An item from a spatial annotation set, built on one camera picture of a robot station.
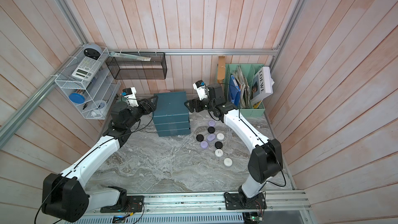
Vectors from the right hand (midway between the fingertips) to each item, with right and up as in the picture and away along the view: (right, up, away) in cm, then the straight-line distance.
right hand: (190, 100), depth 82 cm
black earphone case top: (+13, -18, +19) cm, 30 cm away
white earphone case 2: (+17, -30, +7) cm, 35 cm away
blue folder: (+27, +6, +12) cm, 31 cm away
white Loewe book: (+43, +10, +9) cm, 45 cm away
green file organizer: (+35, +19, +19) cm, 45 cm away
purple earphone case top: (+14, -14, +20) cm, 28 cm away
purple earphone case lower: (+8, -26, +11) cm, 30 cm away
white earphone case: (+19, -22, +14) cm, 32 cm away
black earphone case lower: (+17, -27, +11) cm, 34 cm away
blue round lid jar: (-57, +1, -5) cm, 58 cm away
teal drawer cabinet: (-10, -9, 0) cm, 13 cm away
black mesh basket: (-37, +26, +23) cm, 51 cm away
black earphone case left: (+6, -22, +14) cm, 27 cm away
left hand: (-19, 0, -4) cm, 19 cm away
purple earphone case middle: (+13, -22, +14) cm, 29 cm away
